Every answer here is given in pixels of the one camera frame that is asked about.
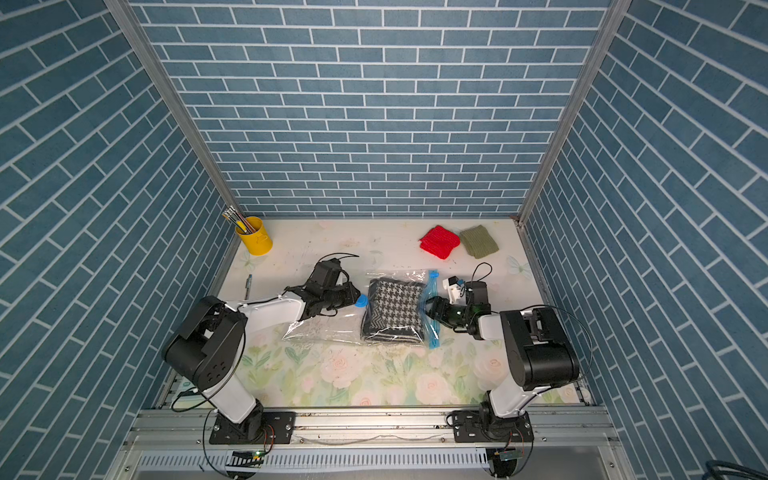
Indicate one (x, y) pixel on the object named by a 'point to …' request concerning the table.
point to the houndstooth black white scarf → (394, 312)
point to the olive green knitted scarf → (478, 241)
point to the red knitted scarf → (439, 242)
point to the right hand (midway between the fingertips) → (426, 310)
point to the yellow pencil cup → (257, 243)
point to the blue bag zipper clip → (434, 274)
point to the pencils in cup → (244, 224)
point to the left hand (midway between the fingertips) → (367, 295)
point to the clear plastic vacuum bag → (345, 327)
